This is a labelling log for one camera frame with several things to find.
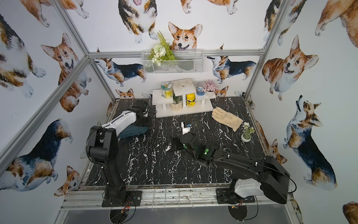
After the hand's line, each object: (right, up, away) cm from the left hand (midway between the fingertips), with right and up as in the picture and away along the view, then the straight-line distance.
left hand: (147, 120), depth 98 cm
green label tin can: (+14, +21, -3) cm, 25 cm away
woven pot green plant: (+20, +10, +9) cm, 24 cm away
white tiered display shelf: (+26, +15, +12) cm, 32 cm away
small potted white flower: (+67, -10, -5) cm, 68 cm away
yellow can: (+31, +15, +11) cm, 36 cm away
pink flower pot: (+43, +22, -4) cm, 48 cm away
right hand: (+24, -5, -20) cm, 32 cm away
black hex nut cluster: (+22, -13, -28) cm, 38 cm away
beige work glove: (+58, 0, +9) cm, 59 cm away
